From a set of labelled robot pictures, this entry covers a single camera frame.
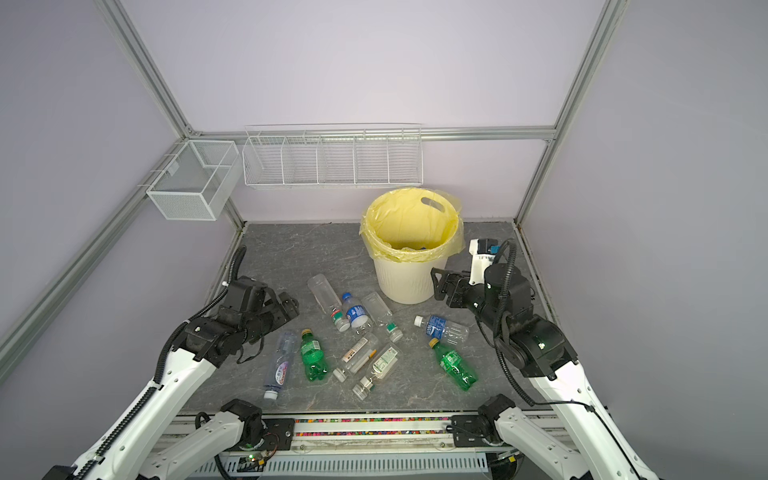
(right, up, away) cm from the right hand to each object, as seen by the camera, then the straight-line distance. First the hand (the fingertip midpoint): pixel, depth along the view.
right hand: (447, 274), depth 65 cm
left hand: (-40, -11, +10) cm, 43 cm away
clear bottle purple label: (-43, -27, +15) cm, 53 cm away
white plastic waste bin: (-8, -4, +22) cm, 23 cm away
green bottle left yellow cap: (-35, -26, +19) cm, 47 cm away
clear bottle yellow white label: (-22, -24, +16) cm, 36 cm away
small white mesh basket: (-78, +27, +32) cm, 89 cm away
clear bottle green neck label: (-16, -15, +26) cm, 34 cm away
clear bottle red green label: (-34, -11, +31) cm, 47 cm away
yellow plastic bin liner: (-6, +14, +33) cm, 36 cm away
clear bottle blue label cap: (-23, -14, +24) cm, 36 cm away
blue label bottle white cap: (+5, -19, +20) cm, 28 cm away
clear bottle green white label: (-15, -26, +14) cm, 33 cm away
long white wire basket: (-30, +37, +33) cm, 58 cm away
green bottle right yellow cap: (+4, -25, +15) cm, 30 cm away
